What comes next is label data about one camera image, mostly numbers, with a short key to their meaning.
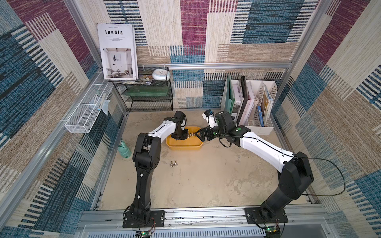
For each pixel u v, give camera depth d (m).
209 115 0.73
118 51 0.78
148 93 0.94
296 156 0.46
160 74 0.90
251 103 0.93
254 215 0.73
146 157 0.59
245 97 0.85
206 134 0.73
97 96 0.79
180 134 0.88
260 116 0.94
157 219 0.73
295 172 0.43
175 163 0.92
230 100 0.83
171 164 0.92
